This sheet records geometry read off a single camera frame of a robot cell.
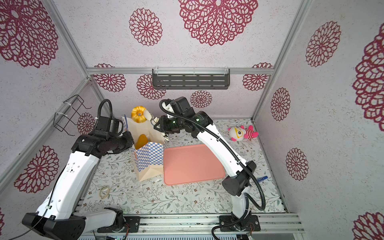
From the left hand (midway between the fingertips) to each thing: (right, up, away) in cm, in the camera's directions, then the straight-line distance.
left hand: (133, 143), depth 73 cm
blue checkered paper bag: (+6, -8, +7) cm, 12 cm away
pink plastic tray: (+27, -14, +21) cm, 37 cm away
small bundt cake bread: (+1, +15, +1) cm, 15 cm away
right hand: (+12, +9, -6) cm, 16 cm away
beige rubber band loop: (-19, -28, +10) cm, 35 cm away
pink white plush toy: (+60, +5, +29) cm, 67 cm away
